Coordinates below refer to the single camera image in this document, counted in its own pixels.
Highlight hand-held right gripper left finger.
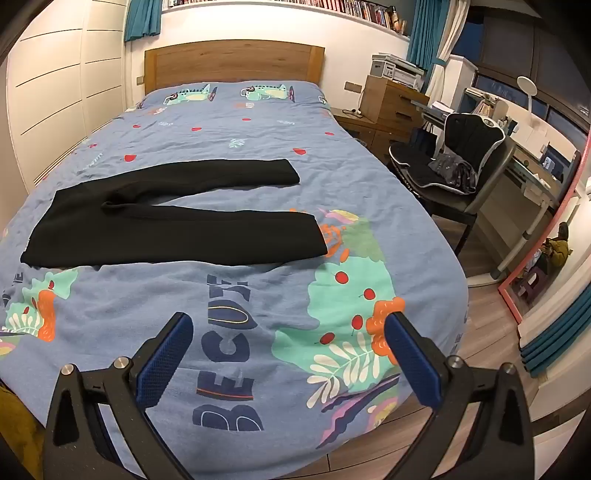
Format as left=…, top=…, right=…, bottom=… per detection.
left=44, top=312, right=195, bottom=480

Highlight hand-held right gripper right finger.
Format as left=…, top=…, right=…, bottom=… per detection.
left=385, top=310, right=539, bottom=480

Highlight black pants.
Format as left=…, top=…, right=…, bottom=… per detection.
left=21, top=158, right=329, bottom=269

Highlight teal striped curtain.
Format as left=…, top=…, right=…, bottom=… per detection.
left=517, top=286, right=591, bottom=379

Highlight yellow cloth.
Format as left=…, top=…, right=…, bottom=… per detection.
left=0, top=383, right=44, bottom=480

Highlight dark clothes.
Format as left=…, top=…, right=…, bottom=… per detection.
left=427, top=153, right=478, bottom=193

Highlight pink framed mirror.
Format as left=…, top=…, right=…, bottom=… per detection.
left=499, top=134, right=591, bottom=324

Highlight grey study desk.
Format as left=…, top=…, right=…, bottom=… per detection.
left=416, top=88, right=583, bottom=282

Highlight blue printed blanket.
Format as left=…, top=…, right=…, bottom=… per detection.
left=0, top=80, right=469, bottom=480

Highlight black desk chair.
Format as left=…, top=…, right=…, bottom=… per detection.
left=389, top=111, right=515, bottom=254

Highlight wooden nightstand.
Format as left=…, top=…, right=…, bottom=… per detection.
left=330, top=107, right=411, bottom=162

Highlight white shelf unit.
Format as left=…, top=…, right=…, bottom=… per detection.
left=434, top=54, right=478, bottom=107

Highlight white printer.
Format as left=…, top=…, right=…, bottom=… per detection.
left=370, top=53, right=426, bottom=90

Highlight white desk lamp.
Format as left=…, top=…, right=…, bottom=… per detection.
left=516, top=75, right=550, bottom=121

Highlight wooden headboard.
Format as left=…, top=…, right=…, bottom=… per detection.
left=144, top=41, right=325, bottom=95

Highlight white wardrobe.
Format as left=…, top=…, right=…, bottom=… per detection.
left=4, top=0, right=127, bottom=195

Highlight teal and white curtain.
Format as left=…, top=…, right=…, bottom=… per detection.
left=406, top=0, right=472, bottom=93

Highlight row of books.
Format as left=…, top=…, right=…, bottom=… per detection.
left=161, top=0, right=409, bottom=35

